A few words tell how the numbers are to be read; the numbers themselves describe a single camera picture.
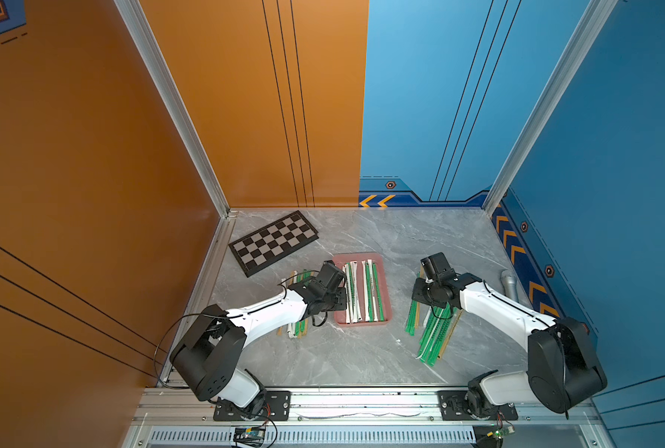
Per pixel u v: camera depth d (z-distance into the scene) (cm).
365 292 94
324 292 67
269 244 105
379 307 92
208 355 43
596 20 71
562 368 42
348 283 97
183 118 90
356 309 90
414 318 85
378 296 94
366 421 73
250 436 72
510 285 94
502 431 70
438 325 87
